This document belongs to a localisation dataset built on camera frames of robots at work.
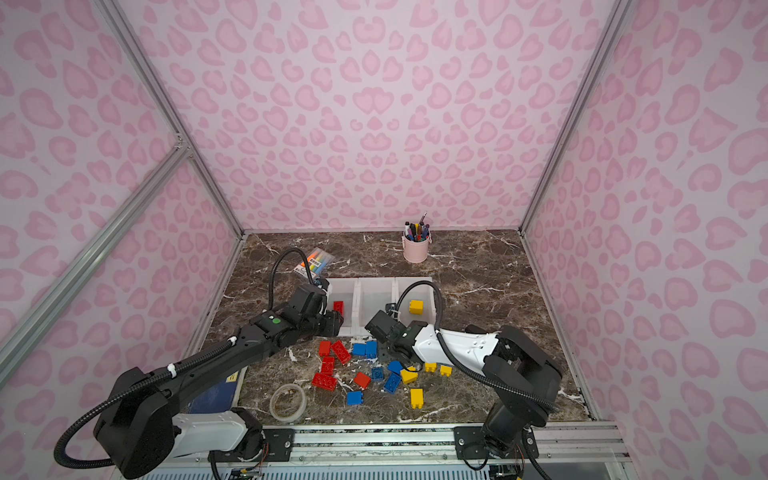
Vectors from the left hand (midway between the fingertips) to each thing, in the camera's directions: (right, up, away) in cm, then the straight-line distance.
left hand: (339, 315), depth 84 cm
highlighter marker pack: (-13, +15, +26) cm, 33 cm away
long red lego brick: (0, -11, +3) cm, 12 cm away
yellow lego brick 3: (+20, -16, -2) cm, 26 cm away
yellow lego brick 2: (+25, -14, -1) cm, 29 cm away
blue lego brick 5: (+15, -18, -2) cm, 24 cm away
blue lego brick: (+5, -11, +4) cm, 13 cm away
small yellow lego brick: (+29, -15, 0) cm, 33 cm away
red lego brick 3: (-4, -18, -2) cm, 18 cm away
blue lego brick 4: (+11, -17, +1) cm, 20 cm away
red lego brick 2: (-4, -15, +1) cm, 15 cm away
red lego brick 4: (+6, -19, 0) cm, 20 cm away
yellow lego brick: (+22, 0, +11) cm, 25 cm away
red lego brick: (-5, -11, +5) cm, 13 cm away
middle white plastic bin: (+8, +3, +17) cm, 19 cm away
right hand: (+14, -10, +2) cm, 17 cm away
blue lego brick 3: (+16, -15, +2) cm, 22 cm away
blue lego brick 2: (+9, -11, +5) cm, 15 cm away
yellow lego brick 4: (+21, -21, -6) cm, 30 cm away
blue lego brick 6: (+5, -22, -4) cm, 23 cm away
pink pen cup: (+23, +18, +25) cm, 38 cm away
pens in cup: (+23, +25, +20) cm, 39 cm away
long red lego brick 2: (-2, +1, +11) cm, 11 cm away
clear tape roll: (-13, -23, -4) cm, 26 cm away
